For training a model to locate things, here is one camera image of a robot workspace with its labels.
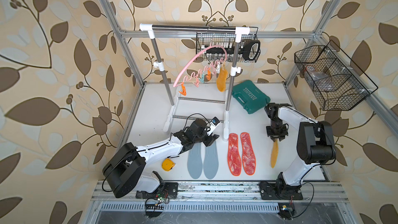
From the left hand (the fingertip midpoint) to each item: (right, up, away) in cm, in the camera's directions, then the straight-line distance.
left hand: (216, 132), depth 82 cm
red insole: (+10, -15, +2) cm, 18 cm away
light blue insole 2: (-3, -18, 0) cm, 18 cm away
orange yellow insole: (+32, -12, +2) cm, 35 cm away
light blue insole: (-11, -17, +2) cm, 20 cm away
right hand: (+36, -5, +5) cm, 36 cm away
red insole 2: (+18, -16, +1) cm, 24 cm away
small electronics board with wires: (+32, -34, -11) cm, 48 cm away
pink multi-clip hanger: (-2, +34, -2) cm, 34 cm away
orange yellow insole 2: (+5, +30, +15) cm, 33 cm away
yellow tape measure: (-26, -17, -1) cm, 31 cm away
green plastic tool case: (+25, +20, +25) cm, 41 cm away
